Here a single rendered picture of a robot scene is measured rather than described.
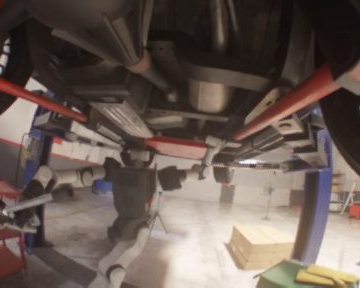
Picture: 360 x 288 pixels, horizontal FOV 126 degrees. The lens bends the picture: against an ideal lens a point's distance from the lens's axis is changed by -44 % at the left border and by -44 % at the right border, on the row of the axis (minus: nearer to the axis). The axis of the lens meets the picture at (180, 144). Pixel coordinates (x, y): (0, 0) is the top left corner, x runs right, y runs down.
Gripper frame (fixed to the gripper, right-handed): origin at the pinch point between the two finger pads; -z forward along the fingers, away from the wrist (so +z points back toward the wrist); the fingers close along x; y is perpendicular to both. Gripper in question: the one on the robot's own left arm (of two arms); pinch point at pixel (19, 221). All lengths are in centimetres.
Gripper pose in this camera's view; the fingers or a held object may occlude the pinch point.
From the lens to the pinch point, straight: 68.6
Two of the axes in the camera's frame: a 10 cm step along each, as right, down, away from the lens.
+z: -2.1, -4.9, 8.5
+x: 9.5, -3.2, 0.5
